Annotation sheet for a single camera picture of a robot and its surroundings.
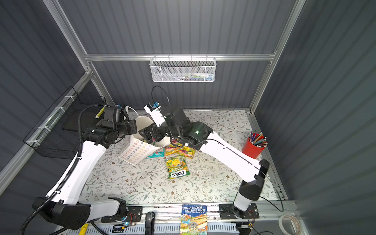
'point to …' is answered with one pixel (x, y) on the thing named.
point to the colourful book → (194, 220)
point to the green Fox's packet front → (176, 167)
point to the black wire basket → (57, 135)
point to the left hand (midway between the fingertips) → (134, 124)
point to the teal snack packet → (159, 153)
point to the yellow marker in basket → (99, 113)
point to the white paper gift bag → (138, 148)
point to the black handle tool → (149, 223)
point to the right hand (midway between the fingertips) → (149, 127)
